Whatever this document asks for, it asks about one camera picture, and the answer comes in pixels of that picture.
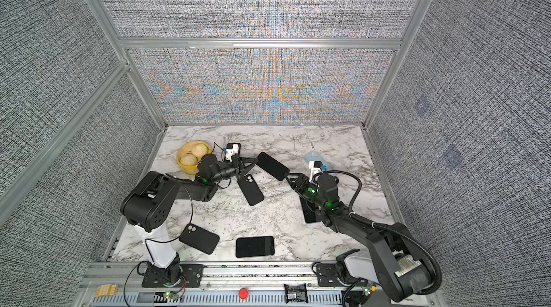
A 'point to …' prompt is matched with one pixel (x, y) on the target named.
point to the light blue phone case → (316, 156)
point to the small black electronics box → (295, 293)
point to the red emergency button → (243, 293)
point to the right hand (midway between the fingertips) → (286, 176)
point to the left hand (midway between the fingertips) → (258, 163)
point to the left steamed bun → (188, 159)
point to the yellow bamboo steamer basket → (186, 148)
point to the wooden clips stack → (106, 290)
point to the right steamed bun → (199, 150)
